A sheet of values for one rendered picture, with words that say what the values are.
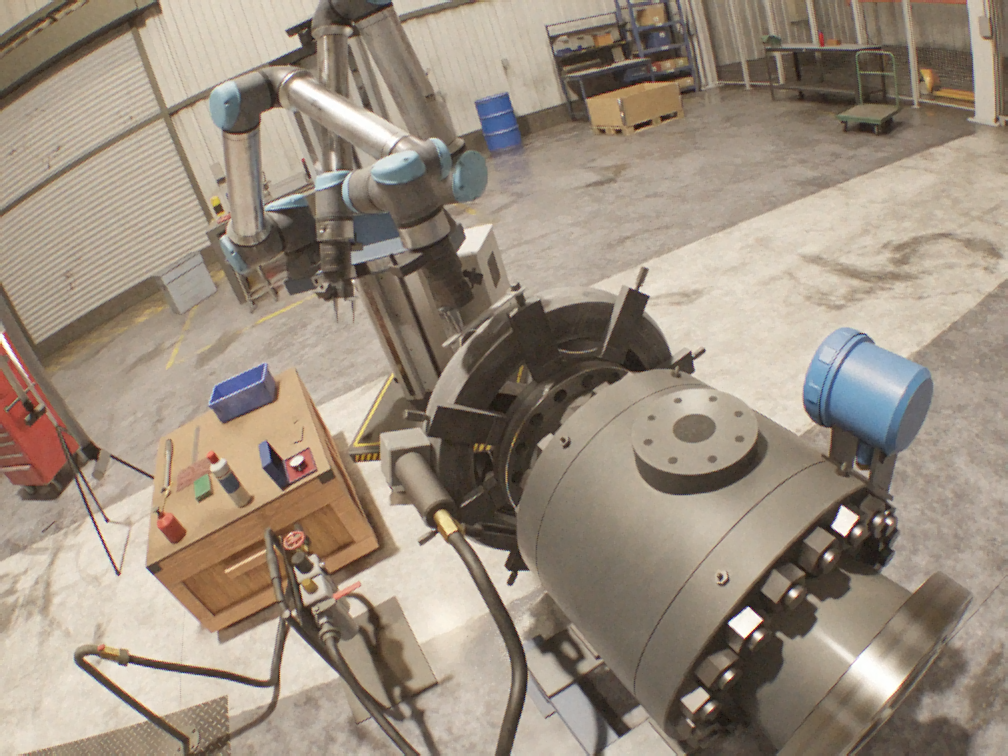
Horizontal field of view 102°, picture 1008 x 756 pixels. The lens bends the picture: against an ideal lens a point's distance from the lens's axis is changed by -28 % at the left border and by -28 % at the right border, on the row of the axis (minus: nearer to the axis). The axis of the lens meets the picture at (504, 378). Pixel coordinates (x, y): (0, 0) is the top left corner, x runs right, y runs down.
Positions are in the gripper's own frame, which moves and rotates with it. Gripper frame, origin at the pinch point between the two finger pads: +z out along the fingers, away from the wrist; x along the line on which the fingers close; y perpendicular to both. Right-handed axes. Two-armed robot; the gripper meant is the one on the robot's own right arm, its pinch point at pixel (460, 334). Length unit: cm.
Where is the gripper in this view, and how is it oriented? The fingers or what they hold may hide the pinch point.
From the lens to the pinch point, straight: 112.6
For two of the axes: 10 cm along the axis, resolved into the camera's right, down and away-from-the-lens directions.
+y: 6.8, -6.0, 4.2
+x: -6.5, -2.3, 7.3
